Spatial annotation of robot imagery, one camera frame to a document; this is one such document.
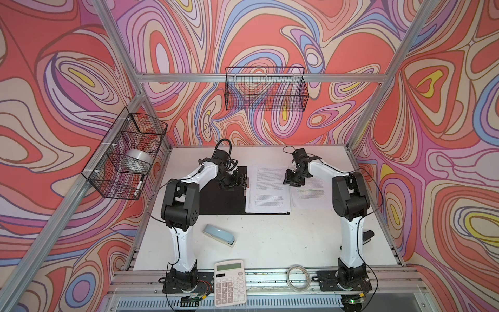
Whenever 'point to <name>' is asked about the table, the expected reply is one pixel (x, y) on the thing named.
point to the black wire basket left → (123, 162)
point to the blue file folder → (215, 199)
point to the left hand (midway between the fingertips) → (242, 184)
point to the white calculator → (229, 281)
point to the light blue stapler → (224, 236)
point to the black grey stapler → (366, 235)
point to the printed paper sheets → (313, 194)
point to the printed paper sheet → (266, 192)
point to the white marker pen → (139, 185)
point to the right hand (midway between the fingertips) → (288, 185)
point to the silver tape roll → (139, 158)
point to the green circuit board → (190, 300)
